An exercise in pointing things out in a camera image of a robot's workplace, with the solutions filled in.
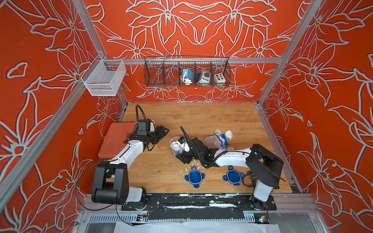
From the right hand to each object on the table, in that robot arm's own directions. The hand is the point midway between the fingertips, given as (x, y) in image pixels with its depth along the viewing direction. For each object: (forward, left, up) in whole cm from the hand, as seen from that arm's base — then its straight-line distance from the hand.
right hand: (176, 153), depth 84 cm
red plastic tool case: (+15, +42, -4) cm, 45 cm away
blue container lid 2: (-10, -33, -7) cm, 36 cm away
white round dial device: (+41, -18, +25) cm, 51 cm away
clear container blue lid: (+1, 0, +8) cm, 8 cm away
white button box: (+44, -28, +22) cm, 56 cm away
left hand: (+12, +7, +5) cm, 15 cm away
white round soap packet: (+19, -36, -7) cm, 41 cm away
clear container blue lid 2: (+11, -24, -6) cm, 27 cm away
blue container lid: (-11, -12, -7) cm, 18 cm away
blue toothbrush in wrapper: (+14, -33, -7) cm, 36 cm away
